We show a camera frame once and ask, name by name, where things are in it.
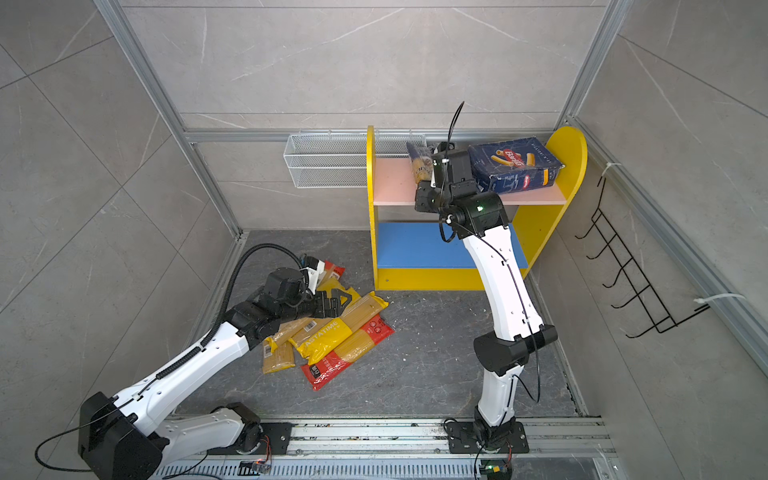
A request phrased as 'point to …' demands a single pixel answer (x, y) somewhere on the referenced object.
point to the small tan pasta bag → (277, 356)
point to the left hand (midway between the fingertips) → (339, 291)
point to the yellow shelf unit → (413, 256)
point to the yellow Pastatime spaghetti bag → (321, 340)
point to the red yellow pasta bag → (371, 333)
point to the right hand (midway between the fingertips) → (426, 188)
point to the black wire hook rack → (662, 319)
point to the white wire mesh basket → (327, 161)
